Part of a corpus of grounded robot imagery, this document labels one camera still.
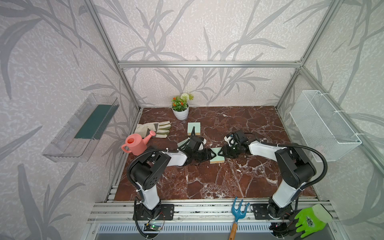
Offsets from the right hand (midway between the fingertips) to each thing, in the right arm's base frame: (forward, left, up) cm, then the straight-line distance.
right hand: (219, 153), depth 92 cm
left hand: (-3, +4, +1) cm, 5 cm away
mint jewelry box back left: (+25, +20, -4) cm, 32 cm away
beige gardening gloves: (+21, +40, -1) cm, 45 cm away
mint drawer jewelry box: (-4, +1, +1) cm, 4 cm away
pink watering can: (+2, +50, +9) cm, 50 cm away
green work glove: (-35, -42, -1) cm, 55 cm away
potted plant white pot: (+29, +26, +4) cm, 39 cm away
